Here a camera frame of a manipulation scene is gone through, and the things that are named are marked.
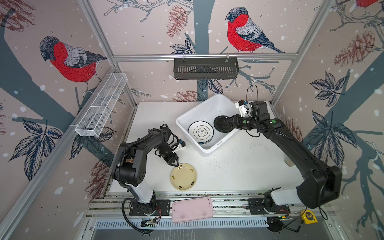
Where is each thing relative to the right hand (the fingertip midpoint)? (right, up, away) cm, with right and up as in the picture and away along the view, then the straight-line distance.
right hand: (224, 122), depth 78 cm
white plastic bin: (+1, +11, +36) cm, 38 cm away
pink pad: (-18, -42, -6) cm, 46 cm away
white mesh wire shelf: (-65, +1, -7) cm, 66 cm away
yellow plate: (-23, -32, +6) cm, 39 cm away
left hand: (-29, -24, +8) cm, 38 cm away
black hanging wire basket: (-8, +37, +26) cm, 46 cm away
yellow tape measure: (+38, -44, -9) cm, 59 cm away
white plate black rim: (-12, -7, +23) cm, 26 cm away
